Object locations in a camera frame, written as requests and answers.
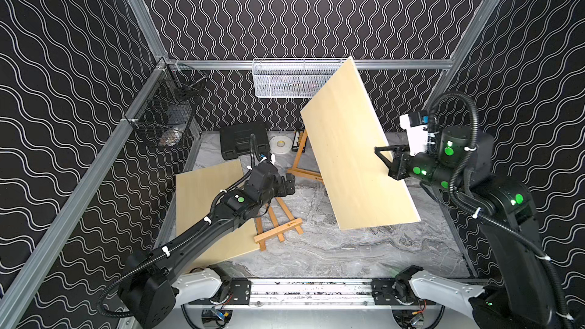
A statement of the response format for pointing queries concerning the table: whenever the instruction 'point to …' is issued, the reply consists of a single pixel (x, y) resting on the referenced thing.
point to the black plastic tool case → (235, 140)
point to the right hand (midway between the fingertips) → (379, 145)
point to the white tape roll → (280, 144)
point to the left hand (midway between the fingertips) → (284, 174)
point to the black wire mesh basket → (162, 117)
